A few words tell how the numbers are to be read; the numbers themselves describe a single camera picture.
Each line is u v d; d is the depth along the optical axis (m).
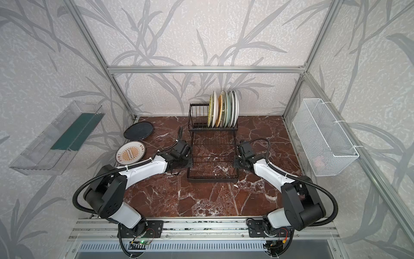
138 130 1.12
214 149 1.02
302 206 0.42
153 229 0.73
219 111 0.78
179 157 0.70
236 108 0.75
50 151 0.64
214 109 0.75
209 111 0.77
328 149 0.60
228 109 0.77
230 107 0.80
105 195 0.44
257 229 0.74
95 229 0.75
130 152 1.01
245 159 0.68
